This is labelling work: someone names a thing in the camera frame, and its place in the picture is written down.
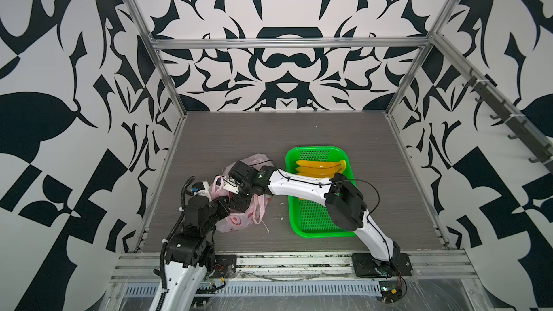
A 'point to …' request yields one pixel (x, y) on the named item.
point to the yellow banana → (319, 168)
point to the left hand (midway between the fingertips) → (229, 194)
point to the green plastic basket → (309, 219)
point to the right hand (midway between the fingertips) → (235, 191)
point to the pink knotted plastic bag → (259, 207)
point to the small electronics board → (391, 290)
